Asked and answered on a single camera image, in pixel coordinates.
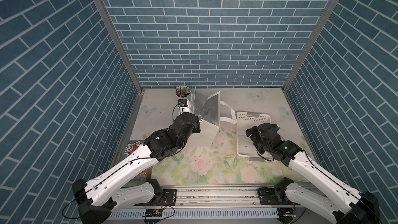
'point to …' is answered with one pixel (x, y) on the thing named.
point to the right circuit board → (286, 214)
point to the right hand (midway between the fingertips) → (249, 134)
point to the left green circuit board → (153, 213)
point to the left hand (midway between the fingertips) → (201, 117)
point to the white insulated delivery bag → (210, 110)
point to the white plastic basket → (245, 148)
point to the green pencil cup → (183, 93)
